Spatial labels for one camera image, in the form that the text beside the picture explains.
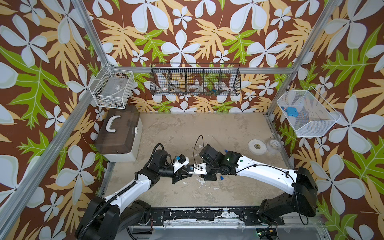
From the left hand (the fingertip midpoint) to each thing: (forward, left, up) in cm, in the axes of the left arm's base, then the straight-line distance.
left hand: (191, 171), depth 78 cm
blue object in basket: (+31, -59, +14) cm, 68 cm away
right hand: (0, -4, 0) cm, 4 cm away
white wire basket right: (+28, -65, +16) cm, 73 cm away
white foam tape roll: (+23, -46, -12) cm, 52 cm away
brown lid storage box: (+26, +47, -1) cm, 53 cm away
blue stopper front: (0, -18, -11) cm, 21 cm away
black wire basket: (+56, -2, +19) cm, 59 cm away
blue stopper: (+20, -24, -13) cm, 33 cm away
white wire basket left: (+41, +47, +22) cm, 66 cm away
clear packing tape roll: (+24, -58, -12) cm, 64 cm away
